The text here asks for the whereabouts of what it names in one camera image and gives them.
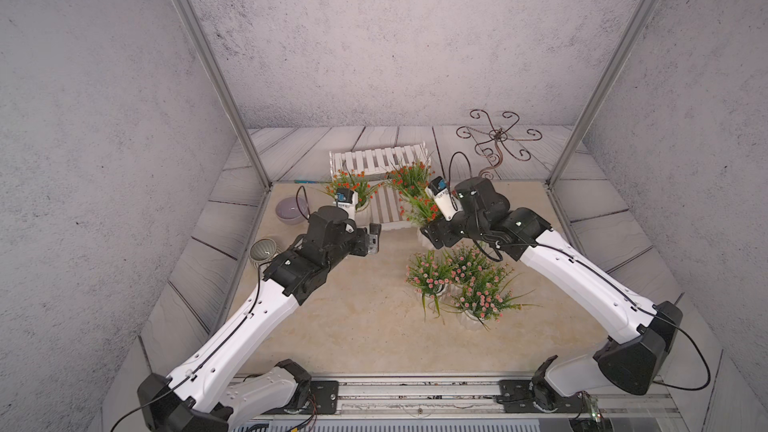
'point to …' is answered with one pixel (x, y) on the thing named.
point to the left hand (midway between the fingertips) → (370, 225)
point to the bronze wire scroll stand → (498, 136)
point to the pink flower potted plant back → (468, 265)
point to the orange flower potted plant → (357, 182)
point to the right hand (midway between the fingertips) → (436, 219)
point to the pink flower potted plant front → (484, 298)
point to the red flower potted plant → (410, 183)
